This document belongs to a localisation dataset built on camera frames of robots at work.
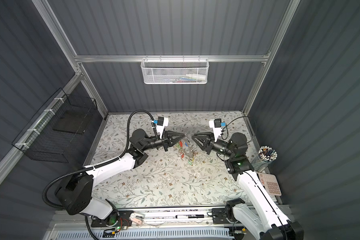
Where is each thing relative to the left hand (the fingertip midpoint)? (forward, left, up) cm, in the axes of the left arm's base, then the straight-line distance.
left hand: (185, 136), depth 67 cm
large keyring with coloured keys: (-4, -1, -6) cm, 8 cm away
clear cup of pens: (-2, -45, -17) cm, 48 cm away
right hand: (-2, -4, 0) cm, 5 cm away
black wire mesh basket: (+9, +63, -5) cm, 64 cm away
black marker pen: (-26, -1, -32) cm, 41 cm away
